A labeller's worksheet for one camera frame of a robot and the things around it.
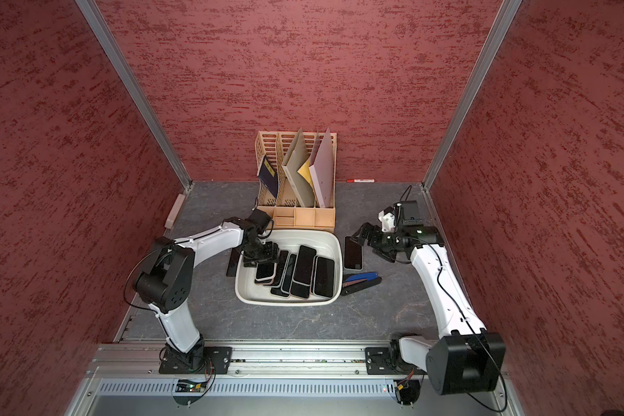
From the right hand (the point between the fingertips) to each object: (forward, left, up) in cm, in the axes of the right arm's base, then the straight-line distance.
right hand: (360, 248), depth 78 cm
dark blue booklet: (+41, +34, -8) cm, 54 cm away
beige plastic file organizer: (+28, +27, -17) cm, 42 cm away
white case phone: (0, +19, -17) cm, 25 cm away
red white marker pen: (+48, -8, -19) cm, 52 cm away
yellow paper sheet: (+27, +17, +7) cm, 33 cm away
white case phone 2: (0, +12, -20) cm, 23 cm away
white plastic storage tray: (+11, +10, -16) cm, 22 cm away
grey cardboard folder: (+32, +21, +9) cm, 39 cm away
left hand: (+2, +32, -16) cm, 35 cm away
